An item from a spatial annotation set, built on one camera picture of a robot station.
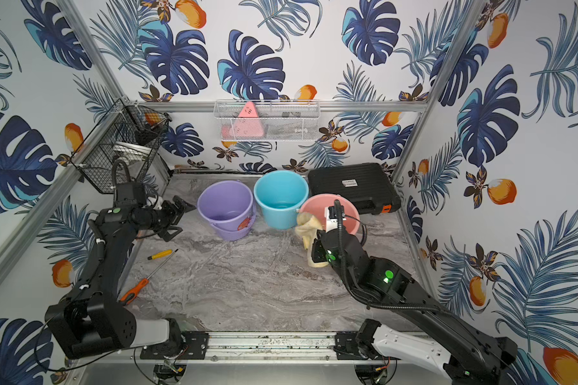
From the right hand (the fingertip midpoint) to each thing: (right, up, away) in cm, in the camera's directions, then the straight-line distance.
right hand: (318, 230), depth 67 cm
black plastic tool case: (+27, +17, +43) cm, 53 cm away
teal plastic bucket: (-12, +12, +31) cm, 35 cm away
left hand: (-42, +3, +16) cm, 45 cm away
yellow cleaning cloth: (-3, +1, -1) cm, 4 cm away
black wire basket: (-71, +36, +28) cm, 84 cm away
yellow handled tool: (-59, -13, +27) cm, 66 cm away
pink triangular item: (-24, +37, +23) cm, 50 cm away
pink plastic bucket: (+2, +7, +22) cm, 23 cm away
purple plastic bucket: (-32, +6, +29) cm, 44 cm away
